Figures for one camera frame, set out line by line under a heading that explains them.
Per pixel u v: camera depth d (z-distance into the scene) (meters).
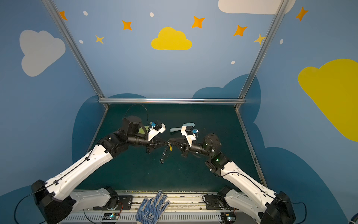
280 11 0.71
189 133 0.55
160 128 0.57
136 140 0.57
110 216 0.71
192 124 1.08
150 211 0.72
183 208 0.73
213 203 0.75
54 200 0.38
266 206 0.40
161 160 0.69
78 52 0.86
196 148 0.59
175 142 0.63
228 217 0.71
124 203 0.74
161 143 0.65
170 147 0.66
